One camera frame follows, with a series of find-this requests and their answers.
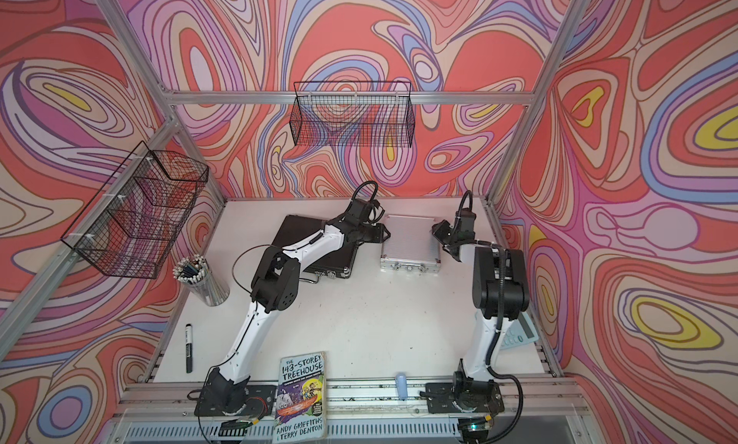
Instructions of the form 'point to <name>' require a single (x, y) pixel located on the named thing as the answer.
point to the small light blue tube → (402, 385)
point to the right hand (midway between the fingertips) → (434, 232)
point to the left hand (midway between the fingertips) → (393, 236)
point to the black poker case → (336, 265)
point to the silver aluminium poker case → (412, 246)
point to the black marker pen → (188, 328)
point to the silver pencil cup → (194, 271)
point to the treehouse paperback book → (300, 411)
